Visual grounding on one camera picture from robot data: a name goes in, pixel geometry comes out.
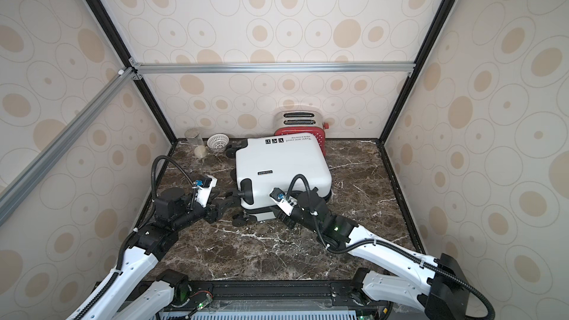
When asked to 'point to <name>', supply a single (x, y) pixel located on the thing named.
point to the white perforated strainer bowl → (218, 141)
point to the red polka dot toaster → (297, 121)
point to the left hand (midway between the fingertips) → (230, 196)
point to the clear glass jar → (194, 138)
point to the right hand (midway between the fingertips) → (285, 196)
